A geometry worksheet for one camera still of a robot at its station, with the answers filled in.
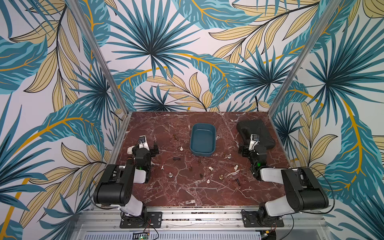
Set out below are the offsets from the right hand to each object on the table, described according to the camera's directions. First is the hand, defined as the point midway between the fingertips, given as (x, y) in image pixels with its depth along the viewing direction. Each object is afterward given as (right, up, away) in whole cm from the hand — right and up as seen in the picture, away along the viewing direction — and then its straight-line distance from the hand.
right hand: (249, 142), depth 93 cm
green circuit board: (-59, -43, -21) cm, 76 cm away
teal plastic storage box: (-28, 0, +10) cm, 30 cm away
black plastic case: (+3, +9, +13) cm, 16 cm away
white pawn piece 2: (-9, -14, -3) cm, 17 cm away
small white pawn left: (-54, -15, -3) cm, 56 cm away
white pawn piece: (-24, -15, -2) cm, 29 cm away
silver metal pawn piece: (-12, -9, +2) cm, 15 cm away
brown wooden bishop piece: (-47, +3, +11) cm, 48 cm away
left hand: (-64, 0, -1) cm, 64 cm away
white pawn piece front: (-26, -21, -7) cm, 35 cm away
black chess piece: (-9, -22, -7) cm, 25 cm away
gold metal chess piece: (-19, -19, -7) cm, 28 cm away
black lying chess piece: (-45, -10, +2) cm, 47 cm away
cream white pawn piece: (-43, -4, +5) cm, 43 cm away
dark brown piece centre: (-37, -16, -3) cm, 40 cm away
